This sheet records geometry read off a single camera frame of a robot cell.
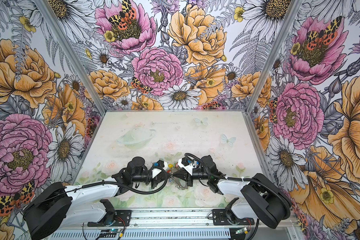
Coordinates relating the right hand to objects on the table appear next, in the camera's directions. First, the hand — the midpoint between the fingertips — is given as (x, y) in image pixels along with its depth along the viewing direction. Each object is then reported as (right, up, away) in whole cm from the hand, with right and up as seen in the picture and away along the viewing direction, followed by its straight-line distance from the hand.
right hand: (175, 178), depth 77 cm
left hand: (-3, -1, +1) cm, 3 cm away
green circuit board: (-30, -24, -6) cm, 38 cm away
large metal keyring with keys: (+2, -2, -1) cm, 3 cm away
